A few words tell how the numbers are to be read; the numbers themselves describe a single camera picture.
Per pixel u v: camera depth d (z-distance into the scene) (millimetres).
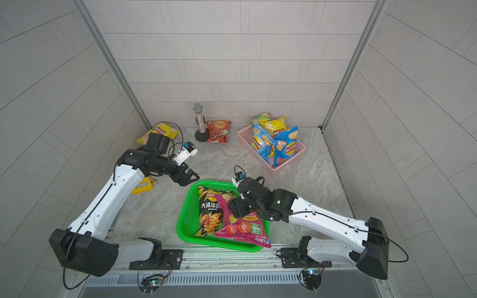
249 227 650
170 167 620
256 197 518
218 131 1047
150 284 647
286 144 894
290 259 706
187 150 650
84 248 366
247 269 696
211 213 748
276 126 991
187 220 724
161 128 1084
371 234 399
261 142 917
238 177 630
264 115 1059
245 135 1084
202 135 1086
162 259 683
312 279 669
